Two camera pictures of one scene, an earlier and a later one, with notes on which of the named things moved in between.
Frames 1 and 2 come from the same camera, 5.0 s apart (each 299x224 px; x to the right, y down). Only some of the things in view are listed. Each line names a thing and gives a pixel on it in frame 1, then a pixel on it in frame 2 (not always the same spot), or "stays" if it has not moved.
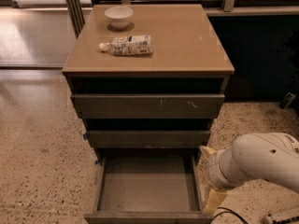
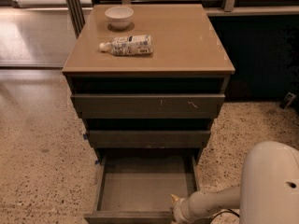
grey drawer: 148,105 stays
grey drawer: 149,187 stays
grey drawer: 149,139 stays
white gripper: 214,169 to 180,209
